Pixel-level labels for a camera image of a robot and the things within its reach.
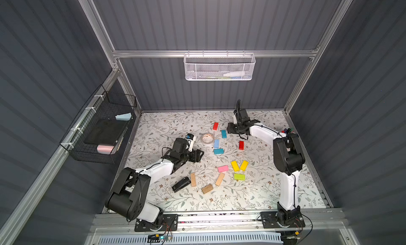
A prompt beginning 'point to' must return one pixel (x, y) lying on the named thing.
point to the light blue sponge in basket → (124, 116)
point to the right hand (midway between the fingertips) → (229, 128)
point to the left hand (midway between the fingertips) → (201, 152)
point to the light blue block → (216, 143)
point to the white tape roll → (208, 138)
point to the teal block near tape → (218, 151)
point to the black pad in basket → (105, 131)
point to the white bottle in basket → (234, 74)
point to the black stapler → (183, 182)
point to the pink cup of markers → (288, 131)
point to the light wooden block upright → (193, 181)
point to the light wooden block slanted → (220, 178)
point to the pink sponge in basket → (104, 149)
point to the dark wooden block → (206, 188)
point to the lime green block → (239, 177)
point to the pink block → (223, 168)
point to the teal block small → (224, 133)
